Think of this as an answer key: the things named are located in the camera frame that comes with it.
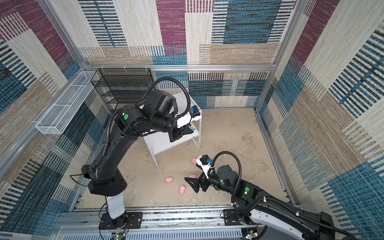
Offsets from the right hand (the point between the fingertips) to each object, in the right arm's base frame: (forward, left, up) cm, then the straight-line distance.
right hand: (192, 174), depth 70 cm
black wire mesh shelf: (+64, +47, +3) cm, 80 cm away
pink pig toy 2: (+5, +1, -16) cm, 17 cm away
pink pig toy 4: (+4, +14, -16) cm, 22 cm away
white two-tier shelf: (+19, +18, -1) cm, 26 cm away
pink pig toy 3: (-2, +6, -16) cm, 17 cm away
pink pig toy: (+15, -1, -16) cm, 22 cm away
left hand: (+12, 0, +21) cm, 24 cm away
